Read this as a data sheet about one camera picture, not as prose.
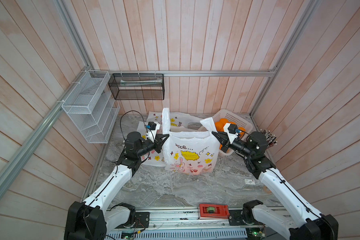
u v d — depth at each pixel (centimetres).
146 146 64
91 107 68
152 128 64
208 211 72
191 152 73
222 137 63
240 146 61
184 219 75
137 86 106
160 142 66
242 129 103
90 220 38
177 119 115
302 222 40
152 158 95
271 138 85
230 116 110
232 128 56
